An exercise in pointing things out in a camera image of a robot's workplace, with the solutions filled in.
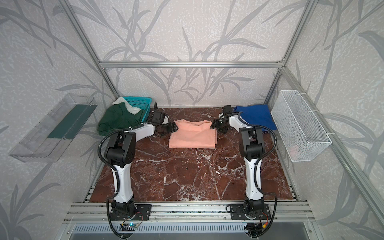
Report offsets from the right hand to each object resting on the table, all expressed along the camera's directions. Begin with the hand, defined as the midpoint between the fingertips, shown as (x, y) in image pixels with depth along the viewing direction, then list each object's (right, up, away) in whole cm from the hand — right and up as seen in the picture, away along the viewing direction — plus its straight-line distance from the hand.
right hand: (214, 124), depth 106 cm
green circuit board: (-45, -49, -34) cm, 75 cm away
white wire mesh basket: (+33, -4, -45) cm, 56 cm away
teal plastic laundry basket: (-55, +16, +9) cm, 58 cm away
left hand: (-27, 0, -2) cm, 27 cm away
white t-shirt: (-66, +12, +10) cm, 68 cm away
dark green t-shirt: (-70, +6, +2) cm, 70 cm away
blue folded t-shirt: (+36, +7, +13) cm, 39 cm away
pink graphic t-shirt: (-15, -7, -4) cm, 17 cm away
